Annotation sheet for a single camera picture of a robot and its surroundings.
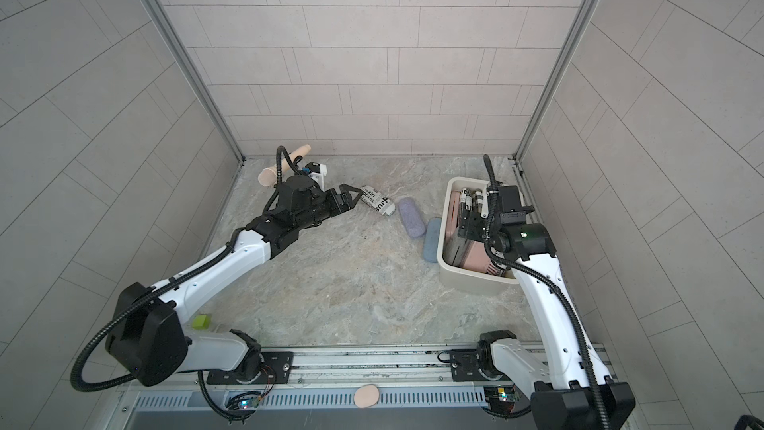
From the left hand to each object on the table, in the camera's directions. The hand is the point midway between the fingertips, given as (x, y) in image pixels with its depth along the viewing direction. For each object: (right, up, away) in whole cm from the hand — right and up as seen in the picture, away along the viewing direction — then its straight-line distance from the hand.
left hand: (360, 193), depth 79 cm
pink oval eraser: (+3, -46, -11) cm, 48 cm away
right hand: (+28, -7, -3) cm, 29 cm away
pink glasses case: (+26, -7, +6) cm, 27 cm away
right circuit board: (+34, -47, -11) cm, 59 cm away
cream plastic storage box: (+26, -20, -8) cm, 34 cm away
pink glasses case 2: (+31, -17, 0) cm, 36 cm away
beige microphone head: (-25, +4, 0) cm, 25 cm away
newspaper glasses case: (+31, -2, +6) cm, 31 cm away
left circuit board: (-23, -45, -15) cm, 53 cm away
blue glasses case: (+21, -15, +12) cm, 28 cm away
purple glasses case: (+14, -9, +18) cm, 25 cm away
